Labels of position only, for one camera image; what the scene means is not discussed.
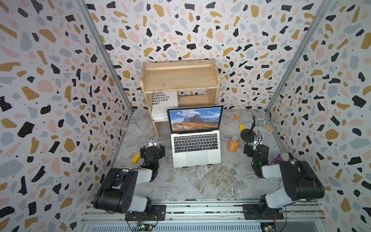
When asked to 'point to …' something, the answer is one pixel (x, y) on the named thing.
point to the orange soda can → (233, 144)
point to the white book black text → (162, 101)
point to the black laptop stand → (186, 167)
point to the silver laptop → (195, 137)
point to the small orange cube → (237, 116)
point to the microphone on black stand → (249, 135)
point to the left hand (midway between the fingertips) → (153, 145)
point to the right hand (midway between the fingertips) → (257, 143)
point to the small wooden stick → (270, 129)
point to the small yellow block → (241, 127)
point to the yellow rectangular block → (135, 158)
